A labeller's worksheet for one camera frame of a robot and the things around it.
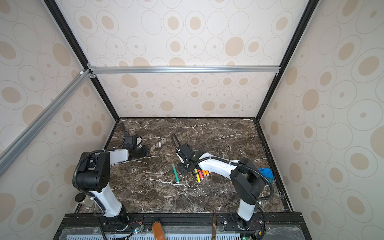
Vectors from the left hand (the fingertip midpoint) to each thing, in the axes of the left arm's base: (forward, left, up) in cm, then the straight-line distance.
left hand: (152, 148), depth 99 cm
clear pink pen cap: (+7, -6, -2) cm, 9 cm away
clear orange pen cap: (+2, -1, -2) cm, 3 cm away
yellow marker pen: (-18, -31, -2) cm, 36 cm away
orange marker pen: (-17, -35, -1) cm, 39 cm away
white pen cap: (+4, -4, -1) cm, 6 cm away
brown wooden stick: (-45, -39, -1) cm, 59 cm away
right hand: (-14, -25, +2) cm, 28 cm away
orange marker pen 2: (-16, -36, -1) cm, 40 cm away
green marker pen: (-17, -17, -2) cm, 24 cm away
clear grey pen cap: (+3, -3, -2) cm, 5 cm away
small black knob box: (-33, +28, +5) cm, 44 cm away
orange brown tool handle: (-47, -12, +1) cm, 48 cm away
